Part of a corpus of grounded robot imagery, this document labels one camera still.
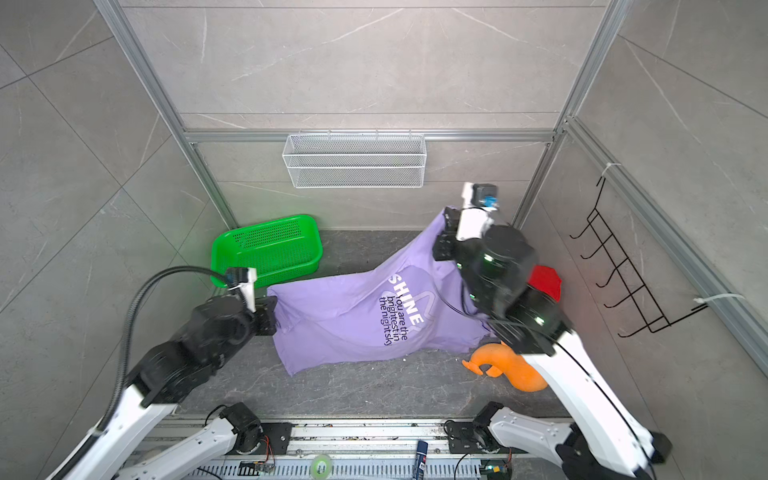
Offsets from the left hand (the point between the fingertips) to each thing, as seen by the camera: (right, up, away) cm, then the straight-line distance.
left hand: (275, 292), depth 66 cm
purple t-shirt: (+30, -4, +4) cm, 31 cm away
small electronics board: (-7, -44, +5) cm, 45 cm away
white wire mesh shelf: (+14, +41, +35) cm, 55 cm away
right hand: (+37, +17, -11) cm, 42 cm away
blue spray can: (+33, -39, +3) cm, 52 cm away
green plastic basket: (-18, +11, +47) cm, 52 cm away
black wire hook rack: (+79, -4, -6) cm, 80 cm away
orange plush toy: (+58, -21, +16) cm, 63 cm away
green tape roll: (+11, -42, +4) cm, 43 cm away
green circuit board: (+51, -43, +4) cm, 67 cm away
